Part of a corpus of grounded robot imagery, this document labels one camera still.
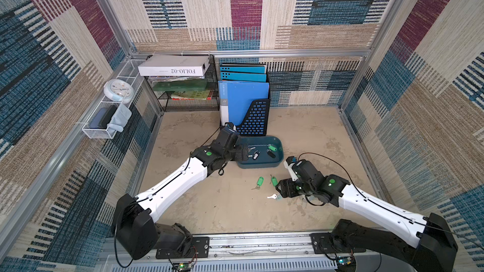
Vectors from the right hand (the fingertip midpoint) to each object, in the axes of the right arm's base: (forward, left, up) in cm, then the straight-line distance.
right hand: (282, 184), depth 80 cm
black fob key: (+20, +2, -8) cm, 21 cm away
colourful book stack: (+45, +42, +11) cm, 63 cm away
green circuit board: (-27, +39, -9) cm, 48 cm away
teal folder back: (+54, +15, +20) cm, 59 cm away
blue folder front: (+37, +19, +16) cm, 45 cm away
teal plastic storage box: (+21, +6, -8) cm, 23 cm away
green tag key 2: (+6, +2, -9) cm, 11 cm away
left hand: (+12, +18, +10) cm, 24 cm away
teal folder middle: (+48, +15, +20) cm, 54 cm away
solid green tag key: (+24, +1, -8) cm, 25 cm away
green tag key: (+5, +9, -9) cm, 13 cm away
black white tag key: (+19, +10, -8) cm, 23 cm away
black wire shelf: (+52, +62, -2) cm, 81 cm away
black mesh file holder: (+32, +10, +4) cm, 34 cm away
